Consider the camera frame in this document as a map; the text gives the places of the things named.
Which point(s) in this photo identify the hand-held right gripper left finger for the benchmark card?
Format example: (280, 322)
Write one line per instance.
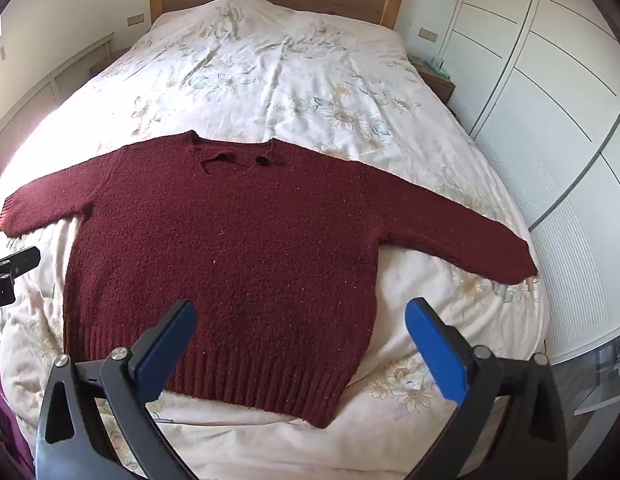
(169, 355)

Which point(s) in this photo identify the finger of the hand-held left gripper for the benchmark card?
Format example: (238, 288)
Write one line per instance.
(24, 259)

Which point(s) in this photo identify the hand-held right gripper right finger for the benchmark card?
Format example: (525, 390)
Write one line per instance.
(435, 355)

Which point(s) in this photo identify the dark red knit sweater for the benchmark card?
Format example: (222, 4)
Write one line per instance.
(230, 260)

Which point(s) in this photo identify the white radiator cover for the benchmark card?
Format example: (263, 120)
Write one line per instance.
(35, 105)

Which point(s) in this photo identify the purple fabric item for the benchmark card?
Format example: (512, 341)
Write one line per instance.
(7, 435)

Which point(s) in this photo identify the white wardrobe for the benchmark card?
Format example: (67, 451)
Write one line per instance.
(554, 110)

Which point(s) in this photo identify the wooden nightstand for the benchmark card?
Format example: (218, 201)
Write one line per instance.
(437, 82)

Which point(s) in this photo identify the pale blue box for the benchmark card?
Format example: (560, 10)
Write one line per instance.
(435, 64)

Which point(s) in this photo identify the floral white bedspread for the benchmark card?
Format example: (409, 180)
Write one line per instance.
(290, 70)

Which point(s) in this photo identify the wall switch plate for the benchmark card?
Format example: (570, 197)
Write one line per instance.
(135, 20)
(427, 34)

